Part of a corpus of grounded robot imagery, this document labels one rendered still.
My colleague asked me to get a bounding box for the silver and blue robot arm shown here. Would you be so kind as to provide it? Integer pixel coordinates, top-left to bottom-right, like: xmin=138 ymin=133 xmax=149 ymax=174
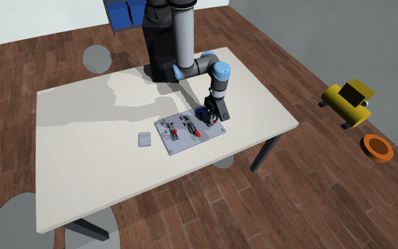
xmin=146 ymin=0 xmax=231 ymax=121

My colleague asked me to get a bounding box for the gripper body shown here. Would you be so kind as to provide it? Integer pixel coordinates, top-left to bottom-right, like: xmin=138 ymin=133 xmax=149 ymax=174
xmin=204 ymin=94 xmax=224 ymax=114

